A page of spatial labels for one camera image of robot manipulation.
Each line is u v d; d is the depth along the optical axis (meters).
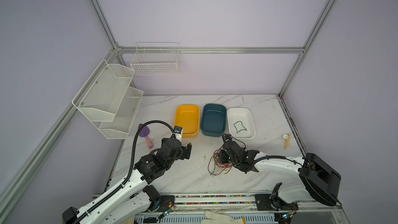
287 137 0.95
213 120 1.05
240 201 0.75
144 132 1.00
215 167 0.84
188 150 0.67
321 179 0.43
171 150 0.53
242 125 1.01
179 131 0.64
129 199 0.57
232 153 0.65
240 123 1.03
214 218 0.70
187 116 1.07
